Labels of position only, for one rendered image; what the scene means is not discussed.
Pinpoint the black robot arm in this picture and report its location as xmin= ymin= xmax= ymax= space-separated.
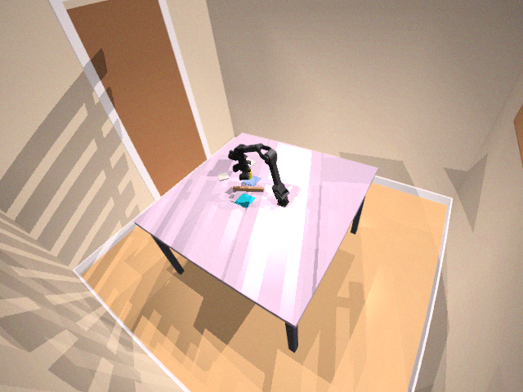
xmin=228 ymin=143 xmax=290 ymax=207

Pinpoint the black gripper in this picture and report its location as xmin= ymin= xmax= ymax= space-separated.
xmin=239 ymin=160 xmax=251 ymax=180

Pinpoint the tan wooden plank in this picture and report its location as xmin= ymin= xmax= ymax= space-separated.
xmin=233 ymin=186 xmax=264 ymax=192

